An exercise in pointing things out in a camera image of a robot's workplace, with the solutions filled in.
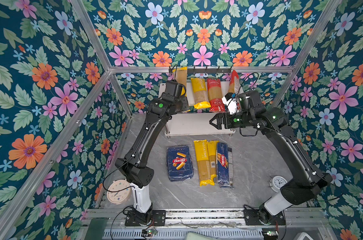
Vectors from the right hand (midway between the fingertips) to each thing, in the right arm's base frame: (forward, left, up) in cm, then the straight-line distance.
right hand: (218, 119), depth 67 cm
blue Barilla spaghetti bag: (-15, -5, -31) cm, 34 cm away
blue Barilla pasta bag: (-7, +20, -31) cm, 37 cm away
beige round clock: (-24, +50, -35) cm, 65 cm away
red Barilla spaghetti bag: (+16, -1, 0) cm, 16 cm away
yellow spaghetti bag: (-4, +1, -35) cm, 35 cm away
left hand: (+12, +14, +3) cm, 19 cm away
